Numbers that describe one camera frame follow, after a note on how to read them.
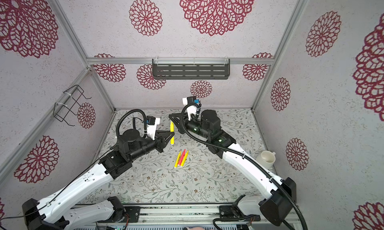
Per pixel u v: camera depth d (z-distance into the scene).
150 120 0.56
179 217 0.73
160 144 0.57
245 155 0.46
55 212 0.39
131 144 0.49
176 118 0.64
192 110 0.57
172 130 0.65
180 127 0.59
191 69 1.00
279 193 0.39
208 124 0.49
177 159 0.92
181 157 0.94
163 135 0.58
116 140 0.52
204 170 0.90
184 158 0.92
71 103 0.80
